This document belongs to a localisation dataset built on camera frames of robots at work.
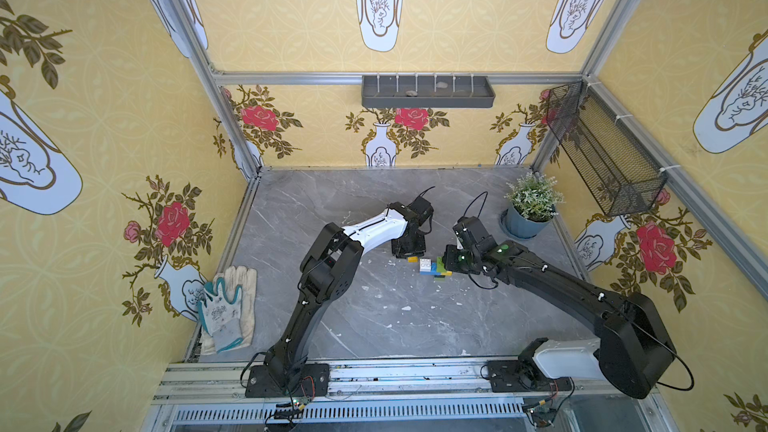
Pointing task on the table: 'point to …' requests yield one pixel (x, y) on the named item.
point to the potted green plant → (533, 199)
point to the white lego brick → (425, 264)
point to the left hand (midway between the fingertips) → (420, 255)
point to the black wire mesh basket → (622, 172)
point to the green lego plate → (440, 267)
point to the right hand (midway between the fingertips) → (444, 266)
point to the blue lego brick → (429, 273)
